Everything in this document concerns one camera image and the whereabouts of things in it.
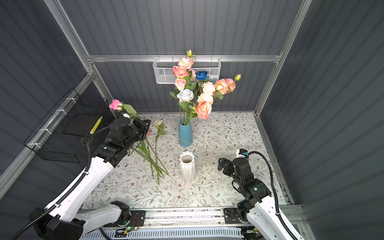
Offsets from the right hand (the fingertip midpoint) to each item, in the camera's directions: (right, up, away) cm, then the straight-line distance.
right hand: (227, 163), depth 78 cm
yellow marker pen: (-68, +20, -3) cm, 71 cm away
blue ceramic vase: (-23, +15, +12) cm, 30 cm away
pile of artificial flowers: (-42, -2, +15) cm, 45 cm away
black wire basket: (-82, +15, -8) cm, 84 cm away
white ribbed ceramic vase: (-21, 0, -8) cm, 22 cm away
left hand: (-38, +23, -7) cm, 45 cm away
